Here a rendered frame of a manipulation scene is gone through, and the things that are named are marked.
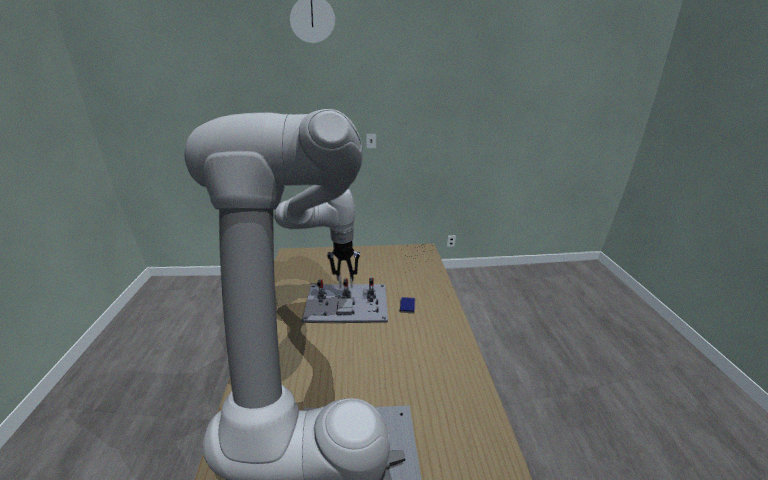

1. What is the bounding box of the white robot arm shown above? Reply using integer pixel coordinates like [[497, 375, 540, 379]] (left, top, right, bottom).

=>
[[184, 109, 406, 480]]

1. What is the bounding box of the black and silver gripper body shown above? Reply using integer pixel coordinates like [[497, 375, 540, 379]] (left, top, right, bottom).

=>
[[333, 241, 354, 261]]

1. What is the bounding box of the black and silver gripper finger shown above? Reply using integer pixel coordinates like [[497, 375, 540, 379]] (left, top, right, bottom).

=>
[[327, 252, 342, 289], [345, 251, 360, 288]]

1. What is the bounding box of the blue rectangular block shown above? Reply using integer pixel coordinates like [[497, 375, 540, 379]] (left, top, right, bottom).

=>
[[400, 297, 415, 313]]

